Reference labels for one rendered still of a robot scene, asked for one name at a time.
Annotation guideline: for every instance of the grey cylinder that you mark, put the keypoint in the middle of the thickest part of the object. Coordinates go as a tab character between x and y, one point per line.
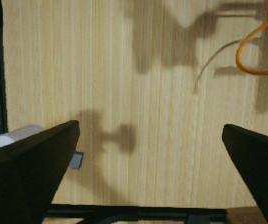
20	133

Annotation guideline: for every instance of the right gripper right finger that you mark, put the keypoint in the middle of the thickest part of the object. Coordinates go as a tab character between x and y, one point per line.
248	151

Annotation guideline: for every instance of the orange cable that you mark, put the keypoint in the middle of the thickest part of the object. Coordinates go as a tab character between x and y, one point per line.
241	67

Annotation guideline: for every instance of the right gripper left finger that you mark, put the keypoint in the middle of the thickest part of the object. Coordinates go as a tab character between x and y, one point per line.
31	171

